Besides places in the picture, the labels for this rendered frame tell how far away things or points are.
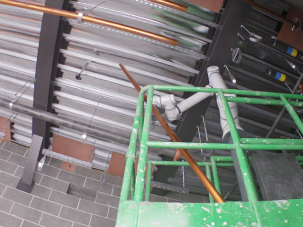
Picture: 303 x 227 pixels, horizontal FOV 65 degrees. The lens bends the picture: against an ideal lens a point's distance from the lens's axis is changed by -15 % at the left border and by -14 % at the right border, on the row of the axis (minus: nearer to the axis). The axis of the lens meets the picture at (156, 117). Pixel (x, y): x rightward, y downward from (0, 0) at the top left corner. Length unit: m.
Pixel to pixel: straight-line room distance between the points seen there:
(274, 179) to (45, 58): 2.60
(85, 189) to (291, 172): 2.99
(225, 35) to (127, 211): 2.17
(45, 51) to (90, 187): 1.95
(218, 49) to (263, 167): 1.70
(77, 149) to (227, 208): 3.11
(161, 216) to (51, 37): 2.40
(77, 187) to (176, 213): 2.95
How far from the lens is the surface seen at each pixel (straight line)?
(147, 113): 1.48
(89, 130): 2.57
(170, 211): 1.00
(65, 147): 3.96
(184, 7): 2.06
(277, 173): 1.38
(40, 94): 3.35
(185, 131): 3.25
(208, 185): 1.24
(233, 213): 1.03
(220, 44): 2.81
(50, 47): 3.04
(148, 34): 2.11
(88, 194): 3.92
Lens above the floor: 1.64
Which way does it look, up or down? 57 degrees up
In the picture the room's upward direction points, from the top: 4 degrees clockwise
